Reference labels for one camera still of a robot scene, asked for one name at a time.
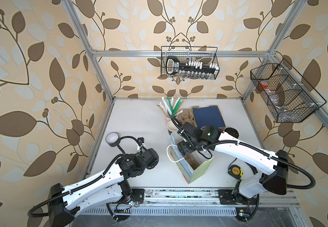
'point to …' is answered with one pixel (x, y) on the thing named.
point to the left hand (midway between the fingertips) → (149, 156)
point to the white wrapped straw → (166, 106)
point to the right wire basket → (289, 97)
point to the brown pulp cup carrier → (186, 116)
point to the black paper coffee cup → (232, 132)
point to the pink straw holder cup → (167, 119)
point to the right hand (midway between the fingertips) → (184, 148)
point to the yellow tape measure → (235, 171)
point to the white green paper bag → (204, 158)
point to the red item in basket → (263, 84)
